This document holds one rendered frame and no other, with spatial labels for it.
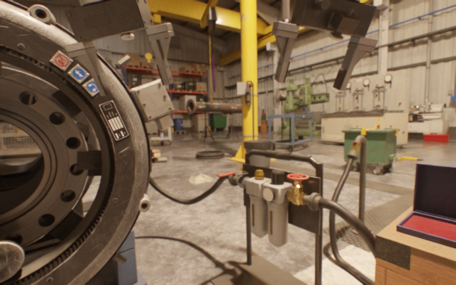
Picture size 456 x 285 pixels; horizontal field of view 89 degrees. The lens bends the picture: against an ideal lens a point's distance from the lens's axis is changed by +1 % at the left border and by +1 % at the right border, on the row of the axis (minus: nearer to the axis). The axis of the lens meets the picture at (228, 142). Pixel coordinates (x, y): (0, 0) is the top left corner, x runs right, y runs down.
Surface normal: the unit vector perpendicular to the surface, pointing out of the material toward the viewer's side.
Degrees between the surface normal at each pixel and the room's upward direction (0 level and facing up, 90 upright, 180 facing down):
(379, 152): 90
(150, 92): 90
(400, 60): 90
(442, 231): 0
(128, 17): 114
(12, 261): 90
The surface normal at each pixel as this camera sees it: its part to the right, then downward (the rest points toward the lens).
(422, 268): -0.78, 0.07
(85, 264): 0.62, 0.05
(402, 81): -0.93, 0.06
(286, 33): 0.14, 0.48
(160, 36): -0.07, 0.48
